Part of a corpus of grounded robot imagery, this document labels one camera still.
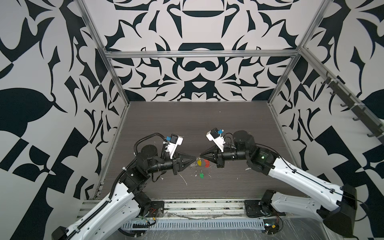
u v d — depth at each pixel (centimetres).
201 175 79
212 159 62
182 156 61
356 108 60
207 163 70
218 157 57
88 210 45
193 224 71
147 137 48
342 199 40
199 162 67
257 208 74
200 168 71
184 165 60
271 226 71
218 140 59
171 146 59
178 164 56
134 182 51
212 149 62
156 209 74
